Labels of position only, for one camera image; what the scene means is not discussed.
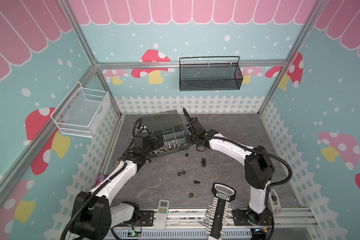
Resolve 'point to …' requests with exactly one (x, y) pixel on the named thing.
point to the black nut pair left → (179, 173)
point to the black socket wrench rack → (218, 213)
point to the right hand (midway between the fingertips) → (188, 136)
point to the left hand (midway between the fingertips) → (156, 141)
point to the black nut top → (186, 154)
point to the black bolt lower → (197, 182)
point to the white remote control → (161, 214)
